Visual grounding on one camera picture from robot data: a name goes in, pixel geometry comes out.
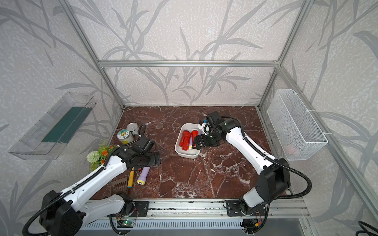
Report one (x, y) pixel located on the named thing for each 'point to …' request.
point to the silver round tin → (133, 128)
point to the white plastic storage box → (191, 154)
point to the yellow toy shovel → (131, 178)
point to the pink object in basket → (289, 149)
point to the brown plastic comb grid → (119, 186)
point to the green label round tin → (123, 136)
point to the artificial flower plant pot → (97, 158)
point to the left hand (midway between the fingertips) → (154, 161)
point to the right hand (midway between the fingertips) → (199, 144)
